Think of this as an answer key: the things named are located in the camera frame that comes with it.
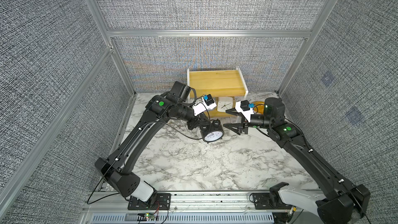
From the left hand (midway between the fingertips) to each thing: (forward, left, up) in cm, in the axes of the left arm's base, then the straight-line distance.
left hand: (210, 119), depth 65 cm
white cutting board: (-5, -19, -3) cm, 20 cm away
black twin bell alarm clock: (-3, -1, -5) cm, 6 cm away
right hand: (+2, -7, +1) cm, 8 cm away
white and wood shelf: (+24, -6, -1) cm, 25 cm away
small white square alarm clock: (+18, -10, -11) cm, 23 cm away
